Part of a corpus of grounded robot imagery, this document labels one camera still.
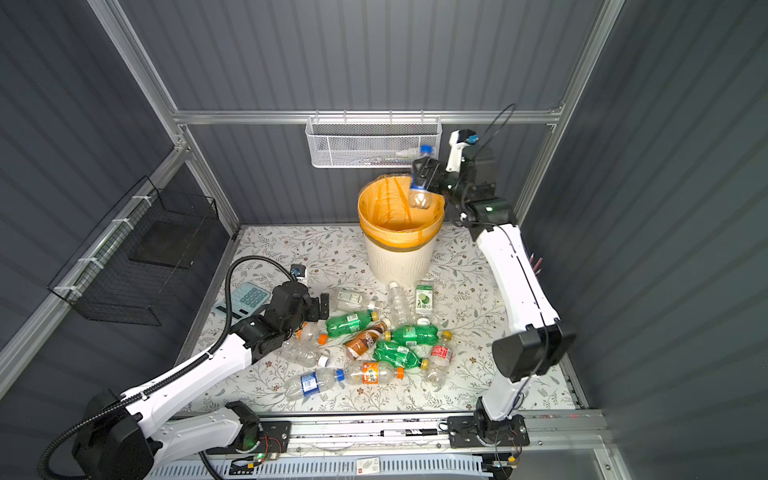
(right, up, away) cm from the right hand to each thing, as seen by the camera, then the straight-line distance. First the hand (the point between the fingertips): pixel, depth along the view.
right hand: (429, 167), depth 71 cm
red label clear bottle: (+5, -50, +12) cm, 52 cm away
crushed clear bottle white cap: (-34, -49, +12) cm, 61 cm away
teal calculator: (-57, -36, +26) cm, 72 cm away
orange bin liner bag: (-10, -9, +36) cm, 39 cm away
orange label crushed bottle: (-33, -44, +17) cm, 57 cm away
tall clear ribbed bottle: (-7, -38, +24) cm, 45 cm away
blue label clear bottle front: (-30, -55, +6) cm, 63 cm away
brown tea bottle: (-18, -47, +13) cm, 52 cm away
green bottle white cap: (-2, -45, +15) cm, 47 cm away
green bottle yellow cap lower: (-7, -50, +14) cm, 52 cm away
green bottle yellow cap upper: (-22, -41, +18) cm, 50 cm away
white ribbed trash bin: (-6, -25, +21) cm, 34 cm away
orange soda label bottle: (-14, -53, +8) cm, 55 cm away
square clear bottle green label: (-22, -35, +22) cm, 47 cm away
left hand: (-31, -32, +11) cm, 46 cm away
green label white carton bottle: (+1, -35, +23) cm, 42 cm away
